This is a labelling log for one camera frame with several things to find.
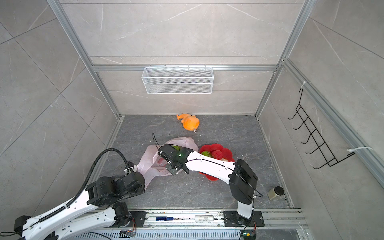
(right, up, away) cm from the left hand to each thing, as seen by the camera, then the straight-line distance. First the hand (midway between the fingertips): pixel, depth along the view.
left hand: (146, 183), depth 72 cm
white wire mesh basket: (+12, +60, +29) cm, 68 cm away
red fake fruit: (+38, +10, +19) cm, 44 cm away
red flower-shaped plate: (+44, +10, +20) cm, 50 cm away
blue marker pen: (+8, -18, +1) cm, 20 cm away
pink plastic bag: (+3, +9, -1) cm, 10 cm away
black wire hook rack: (+80, +23, -4) cm, 83 cm away
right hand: (+12, +7, +10) cm, 17 cm away
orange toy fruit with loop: (+20, +31, +35) cm, 51 cm away
